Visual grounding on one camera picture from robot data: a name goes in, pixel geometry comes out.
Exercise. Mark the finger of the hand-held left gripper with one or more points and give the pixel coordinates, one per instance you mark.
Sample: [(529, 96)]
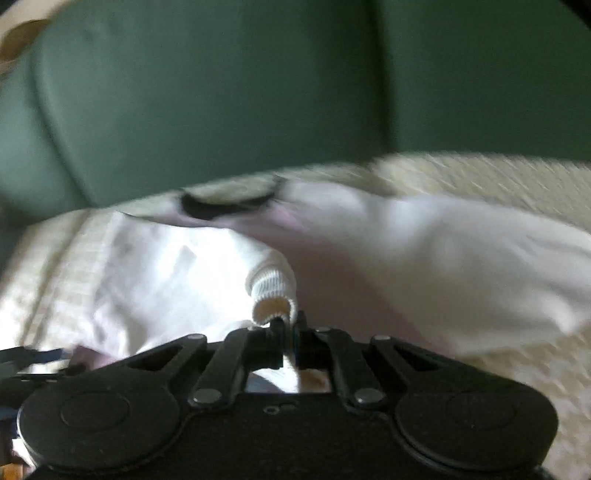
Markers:
[(60, 374), (46, 355)]

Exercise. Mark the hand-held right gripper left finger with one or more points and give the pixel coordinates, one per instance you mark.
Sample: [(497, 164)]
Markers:
[(272, 341)]

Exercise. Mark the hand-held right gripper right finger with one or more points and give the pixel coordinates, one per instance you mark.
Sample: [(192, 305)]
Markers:
[(302, 344)]

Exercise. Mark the purple and white sweatshirt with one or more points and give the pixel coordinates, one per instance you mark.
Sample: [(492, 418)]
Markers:
[(415, 258)]

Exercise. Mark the green sofa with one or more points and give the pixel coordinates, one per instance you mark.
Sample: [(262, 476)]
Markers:
[(207, 92)]

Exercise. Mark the pale cloth with brown edge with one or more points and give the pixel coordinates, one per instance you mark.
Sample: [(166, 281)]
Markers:
[(18, 37)]

